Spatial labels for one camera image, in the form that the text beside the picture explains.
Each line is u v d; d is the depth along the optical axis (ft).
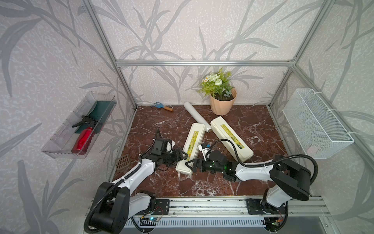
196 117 3.56
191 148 2.82
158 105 4.01
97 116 2.35
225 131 3.09
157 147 2.23
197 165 2.31
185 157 2.67
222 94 3.50
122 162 2.86
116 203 1.34
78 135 1.97
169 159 2.39
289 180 1.44
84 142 1.89
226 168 2.15
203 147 2.47
